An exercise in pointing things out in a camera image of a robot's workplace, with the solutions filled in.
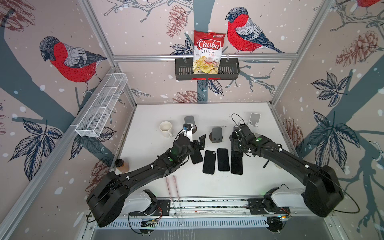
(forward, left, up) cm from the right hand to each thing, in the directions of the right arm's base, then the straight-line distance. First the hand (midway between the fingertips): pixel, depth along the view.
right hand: (234, 146), depth 86 cm
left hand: (0, +21, +12) cm, 24 cm away
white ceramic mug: (+13, +44, 0) cm, 46 cm away
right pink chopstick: (-27, +31, -10) cm, 42 cm away
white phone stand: (+22, -16, 0) cm, 28 cm away
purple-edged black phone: (-4, +22, -6) cm, 23 cm away
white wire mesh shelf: (+28, +75, +24) cm, 84 cm away
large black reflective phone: (-8, +15, -9) cm, 19 cm away
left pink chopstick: (-24, +36, -10) cm, 44 cm away
